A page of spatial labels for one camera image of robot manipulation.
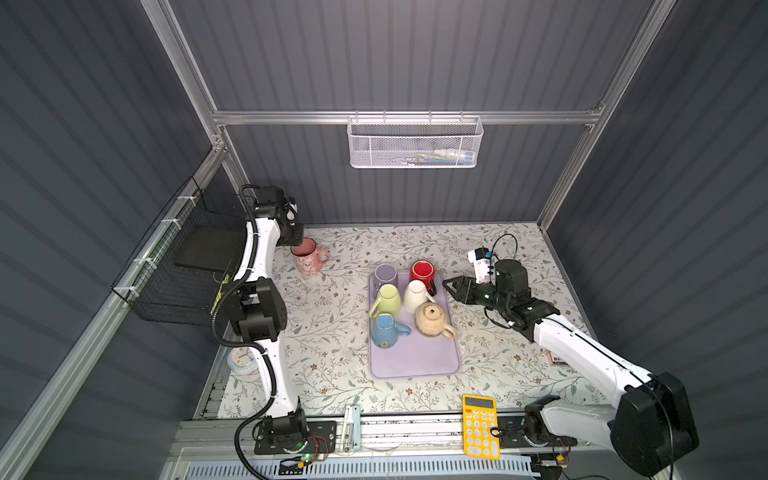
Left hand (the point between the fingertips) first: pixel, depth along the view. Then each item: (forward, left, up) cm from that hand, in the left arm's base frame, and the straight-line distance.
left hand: (292, 237), depth 94 cm
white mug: (-19, -38, -7) cm, 43 cm away
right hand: (-22, -47, +2) cm, 52 cm away
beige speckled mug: (-28, -41, -8) cm, 50 cm away
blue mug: (-30, -29, -8) cm, 42 cm away
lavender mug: (-4, -30, -17) cm, 34 cm away
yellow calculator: (-51, -51, -15) cm, 74 cm away
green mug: (-21, -30, -8) cm, 37 cm away
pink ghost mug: (-2, -4, -8) cm, 9 cm away
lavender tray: (-34, -38, -18) cm, 54 cm away
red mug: (-8, -42, -9) cm, 44 cm away
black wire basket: (-21, +23, +10) cm, 32 cm away
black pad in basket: (-13, +16, +11) cm, 23 cm away
